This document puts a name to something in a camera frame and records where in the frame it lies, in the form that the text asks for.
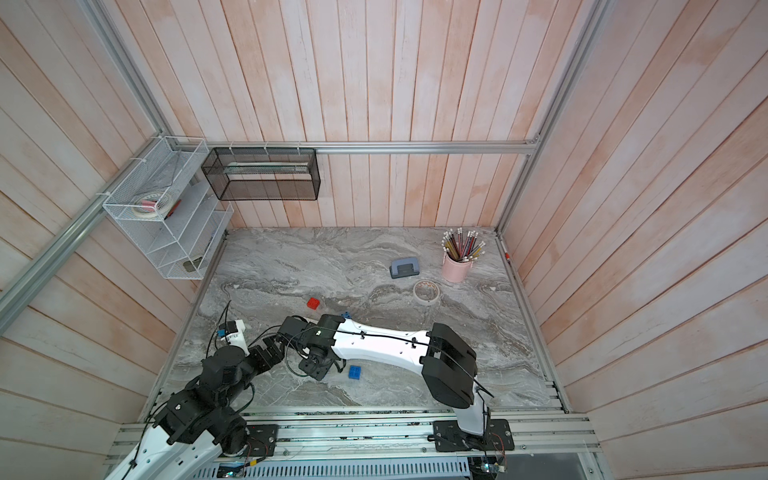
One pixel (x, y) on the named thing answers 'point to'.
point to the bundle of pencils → (459, 249)
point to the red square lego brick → (313, 303)
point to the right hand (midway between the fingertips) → (319, 361)
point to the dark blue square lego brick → (354, 372)
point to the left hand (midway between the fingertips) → (276, 344)
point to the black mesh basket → (262, 174)
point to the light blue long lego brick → (347, 315)
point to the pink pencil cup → (455, 272)
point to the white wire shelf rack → (181, 243)
